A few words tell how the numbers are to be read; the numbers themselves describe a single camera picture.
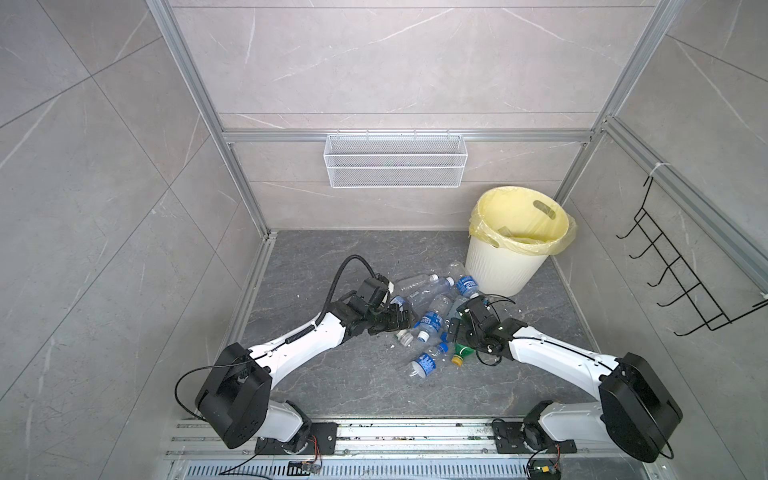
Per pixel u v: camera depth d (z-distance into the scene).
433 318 0.88
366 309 0.64
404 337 0.86
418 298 0.95
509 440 0.73
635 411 0.41
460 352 0.84
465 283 0.98
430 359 0.82
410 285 0.99
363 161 1.01
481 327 0.66
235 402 0.41
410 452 0.73
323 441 0.73
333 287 0.62
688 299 0.64
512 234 1.01
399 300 0.94
